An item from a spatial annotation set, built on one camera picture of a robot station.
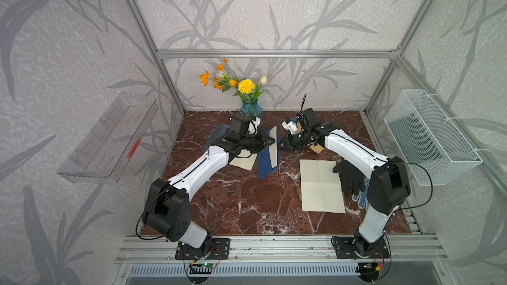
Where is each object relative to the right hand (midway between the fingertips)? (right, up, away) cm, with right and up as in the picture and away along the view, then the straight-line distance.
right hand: (274, 146), depth 82 cm
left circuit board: (-27, -44, -10) cm, 53 cm away
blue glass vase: (-11, +18, +21) cm, 30 cm away
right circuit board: (+34, -45, -10) cm, 58 cm away
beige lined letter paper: (-1, -1, -1) cm, 2 cm away
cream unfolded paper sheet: (+22, -20, +7) cm, 30 cm away
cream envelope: (-15, -9, +17) cm, 24 cm away
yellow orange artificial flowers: (-26, +32, +20) cm, 46 cm away
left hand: (0, +3, -3) cm, 4 cm away
